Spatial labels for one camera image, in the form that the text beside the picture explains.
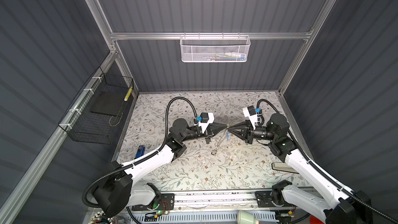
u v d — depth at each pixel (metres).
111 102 0.75
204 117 0.55
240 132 0.67
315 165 0.48
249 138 0.60
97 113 0.73
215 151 0.72
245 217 0.63
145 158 0.49
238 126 0.64
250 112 0.60
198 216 0.64
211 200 0.75
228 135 0.64
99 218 0.56
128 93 0.82
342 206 0.39
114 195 0.41
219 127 0.62
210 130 0.60
